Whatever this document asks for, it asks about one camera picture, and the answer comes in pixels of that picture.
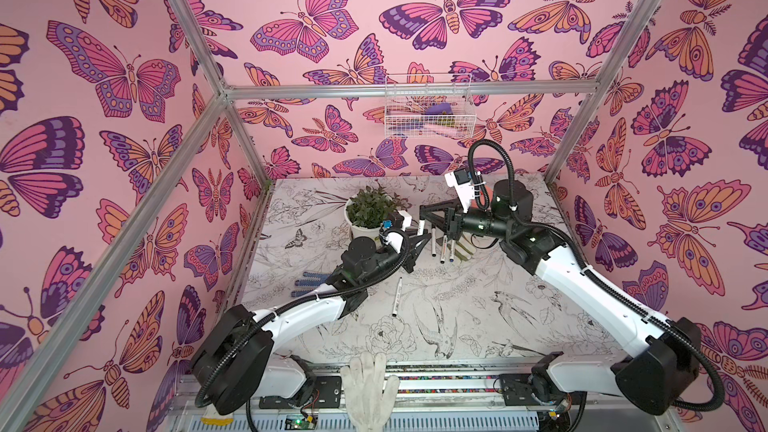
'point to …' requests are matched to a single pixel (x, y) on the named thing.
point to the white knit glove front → (370, 397)
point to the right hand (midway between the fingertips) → (423, 208)
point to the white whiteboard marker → (433, 242)
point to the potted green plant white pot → (367, 211)
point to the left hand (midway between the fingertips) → (430, 231)
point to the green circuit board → (297, 422)
